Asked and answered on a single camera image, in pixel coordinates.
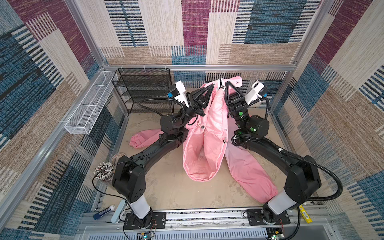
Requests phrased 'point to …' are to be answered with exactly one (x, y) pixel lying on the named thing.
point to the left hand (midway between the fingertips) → (214, 86)
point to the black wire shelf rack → (145, 89)
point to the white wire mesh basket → (84, 116)
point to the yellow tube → (305, 214)
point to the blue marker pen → (100, 213)
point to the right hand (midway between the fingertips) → (222, 84)
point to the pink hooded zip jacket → (206, 136)
